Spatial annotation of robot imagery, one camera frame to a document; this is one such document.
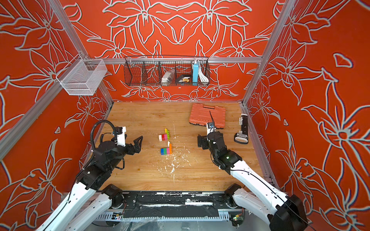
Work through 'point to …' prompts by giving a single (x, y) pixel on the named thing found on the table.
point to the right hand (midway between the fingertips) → (204, 133)
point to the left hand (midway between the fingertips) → (134, 135)
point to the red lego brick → (163, 137)
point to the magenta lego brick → (167, 151)
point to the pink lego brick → (165, 137)
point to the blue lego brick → (162, 152)
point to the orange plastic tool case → (214, 116)
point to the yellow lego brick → (165, 130)
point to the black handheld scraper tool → (242, 137)
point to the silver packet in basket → (168, 76)
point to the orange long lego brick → (170, 148)
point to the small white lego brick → (168, 142)
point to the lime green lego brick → (168, 134)
